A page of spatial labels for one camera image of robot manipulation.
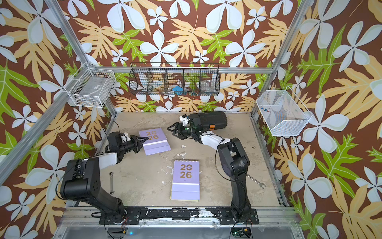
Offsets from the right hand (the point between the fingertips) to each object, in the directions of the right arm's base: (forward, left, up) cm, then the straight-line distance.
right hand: (169, 131), depth 89 cm
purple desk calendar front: (-27, -10, -11) cm, 31 cm away
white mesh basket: (+5, -66, +10) cm, 67 cm away
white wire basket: (+18, +45, +18) cm, 51 cm away
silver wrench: (-27, -54, -16) cm, 63 cm away
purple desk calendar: (-6, +8, -4) cm, 10 cm away
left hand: (-2, +12, -2) cm, 13 cm away
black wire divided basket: (+32, -2, +15) cm, 36 cm away
